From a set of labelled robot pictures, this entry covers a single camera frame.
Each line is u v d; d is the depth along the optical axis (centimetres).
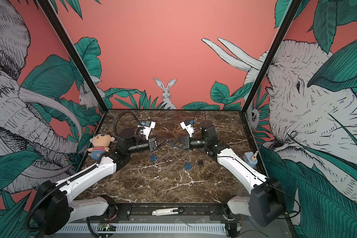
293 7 69
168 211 75
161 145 70
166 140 71
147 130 67
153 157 93
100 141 92
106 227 70
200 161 93
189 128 70
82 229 70
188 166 90
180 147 70
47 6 70
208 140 60
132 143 61
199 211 76
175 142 70
